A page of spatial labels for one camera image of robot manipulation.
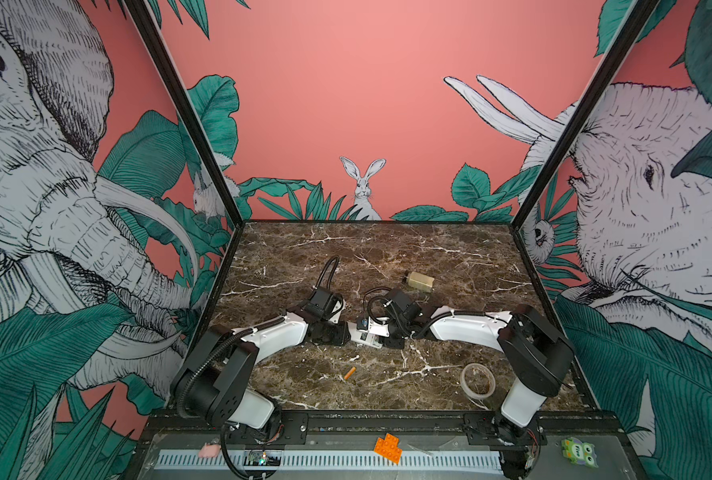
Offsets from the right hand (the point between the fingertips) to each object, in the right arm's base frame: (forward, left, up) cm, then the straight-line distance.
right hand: (375, 327), depth 89 cm
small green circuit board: (-32, +27, -2) cm, 43 cm away
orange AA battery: (-12, +8, -3) cm, 15 cm away
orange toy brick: (-30, -3, -1) cm, 30 cm away
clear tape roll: (-14, -29, -4) cm, 32 cm away
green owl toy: (-31, -49, -2) cm, 57 cm away
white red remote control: (-2, +4, -1) cm, 5 cm away
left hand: (-2, +8, -1) cm, 9 cm away
